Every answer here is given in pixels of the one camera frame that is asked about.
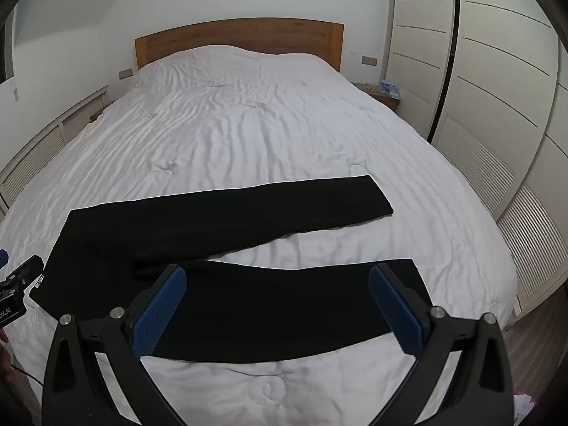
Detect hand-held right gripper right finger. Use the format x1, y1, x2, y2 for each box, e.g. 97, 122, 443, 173
367, 263, 515, 426

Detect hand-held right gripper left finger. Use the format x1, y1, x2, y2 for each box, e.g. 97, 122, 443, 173
41, 264, 189, 426

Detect black pants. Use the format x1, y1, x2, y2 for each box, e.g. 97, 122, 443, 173
33, 175, 438, 362

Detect white crumpled cloth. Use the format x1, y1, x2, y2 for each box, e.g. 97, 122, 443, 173
514, 393, 539, 420

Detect bed with white duvet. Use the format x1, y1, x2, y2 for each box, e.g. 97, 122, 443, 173
0, 44, 520, 426

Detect wooden nightstand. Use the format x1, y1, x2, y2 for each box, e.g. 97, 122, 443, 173
354, 82, 399, 109

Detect white wardrobe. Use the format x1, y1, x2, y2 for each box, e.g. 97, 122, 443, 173
384, 0, 568, 318

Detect wooden headboard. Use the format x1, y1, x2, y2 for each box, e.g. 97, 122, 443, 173
134, 18, 344, 72

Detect black cable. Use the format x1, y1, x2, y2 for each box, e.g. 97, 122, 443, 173
8, 365, 46, 386

